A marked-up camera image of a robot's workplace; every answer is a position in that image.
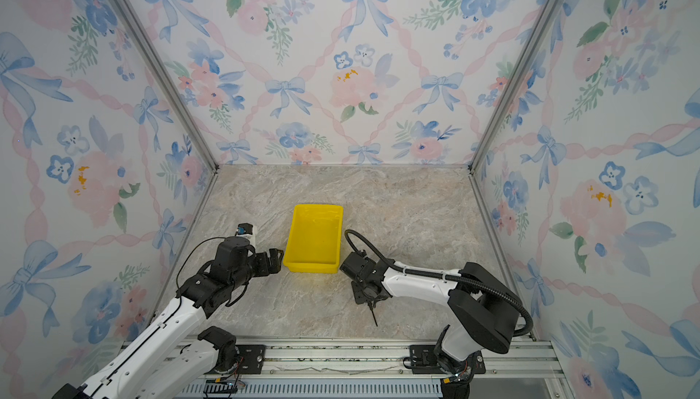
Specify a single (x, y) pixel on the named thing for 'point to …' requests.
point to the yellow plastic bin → (314, 239)
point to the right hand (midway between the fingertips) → (361, 291)
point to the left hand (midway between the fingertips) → (270, 251)
